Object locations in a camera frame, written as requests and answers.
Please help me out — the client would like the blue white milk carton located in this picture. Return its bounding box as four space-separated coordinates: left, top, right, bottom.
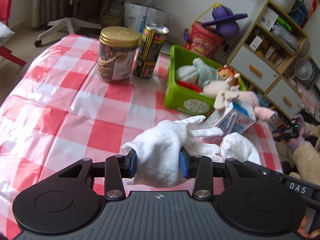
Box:
201 100 257 145

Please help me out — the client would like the cookie jar gold lid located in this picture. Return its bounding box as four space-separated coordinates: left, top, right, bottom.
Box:
97 26 140 83

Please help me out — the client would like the white desk fan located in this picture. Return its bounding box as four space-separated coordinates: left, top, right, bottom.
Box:
294 59 313 81

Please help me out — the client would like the white bunny plush toy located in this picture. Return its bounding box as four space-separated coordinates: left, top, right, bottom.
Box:
201 77 239 110

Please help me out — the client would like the pink plush toy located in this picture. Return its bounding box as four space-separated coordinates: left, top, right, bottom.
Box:
238 91 278 122

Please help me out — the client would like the red white checkered tablecloth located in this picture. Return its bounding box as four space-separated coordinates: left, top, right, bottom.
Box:
0 34 283 240

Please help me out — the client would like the green plastic bin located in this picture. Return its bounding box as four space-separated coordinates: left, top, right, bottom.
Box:
163 44 249 117

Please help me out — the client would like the purple hopper ball toy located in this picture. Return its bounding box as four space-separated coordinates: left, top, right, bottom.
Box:
202 6 248 40

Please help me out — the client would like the white cloth glove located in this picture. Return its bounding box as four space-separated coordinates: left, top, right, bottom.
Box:
121 115 223 188
220 133 261 165

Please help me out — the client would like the red plastic chair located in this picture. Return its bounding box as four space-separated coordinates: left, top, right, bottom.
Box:
0 0 26 67

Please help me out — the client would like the black yellow drink can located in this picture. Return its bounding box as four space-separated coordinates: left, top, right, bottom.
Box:
133 24 169 79

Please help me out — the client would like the teal patterned plush toy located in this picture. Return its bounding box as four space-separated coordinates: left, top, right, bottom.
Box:
193 57 221 89

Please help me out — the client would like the santa claus plush toy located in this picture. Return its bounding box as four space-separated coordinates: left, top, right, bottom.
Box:
175 66 202 93

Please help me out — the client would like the red chips bucket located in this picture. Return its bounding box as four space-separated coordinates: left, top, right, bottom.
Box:
183 22 225 59

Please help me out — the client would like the white paper shopping bag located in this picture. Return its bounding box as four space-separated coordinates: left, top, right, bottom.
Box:
124 0 169 34

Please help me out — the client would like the wooden shelf cabinet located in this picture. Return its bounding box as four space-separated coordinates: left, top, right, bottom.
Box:
227 0 309 118

